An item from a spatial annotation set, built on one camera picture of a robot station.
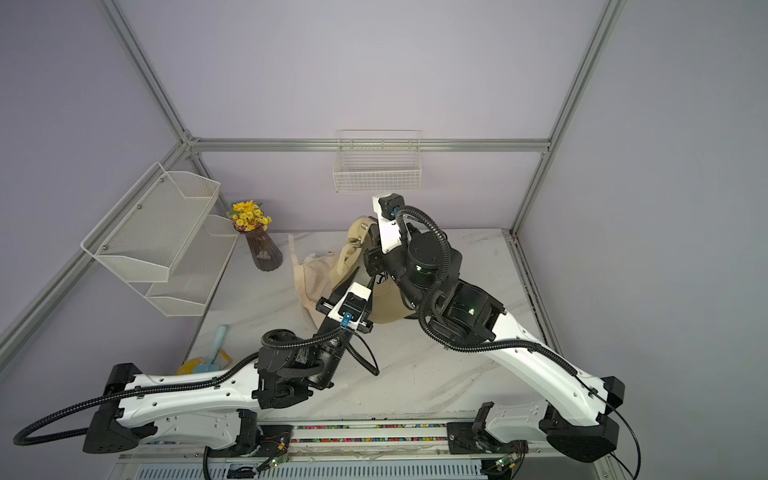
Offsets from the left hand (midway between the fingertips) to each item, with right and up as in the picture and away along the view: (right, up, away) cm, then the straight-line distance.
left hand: (360, 274), depth 55 cm
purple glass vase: (-38, +6, +46) cm, 60 cm away
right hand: (+2, +9, +1) cm, 10 cm away
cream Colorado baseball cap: (-20, -4, +40) cm, 45 cm away
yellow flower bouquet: (-39, +16, +35) cm, 55 cm away
